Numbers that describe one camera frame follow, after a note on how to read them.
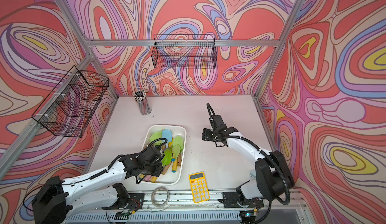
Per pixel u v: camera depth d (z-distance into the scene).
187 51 0.96
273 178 0.42
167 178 0.82
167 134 0.95
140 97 0.96
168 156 0.82
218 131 0.66
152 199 0.73
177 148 0.88
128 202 0.72
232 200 0.74
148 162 0.63
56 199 0.40
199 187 0.77
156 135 0.94
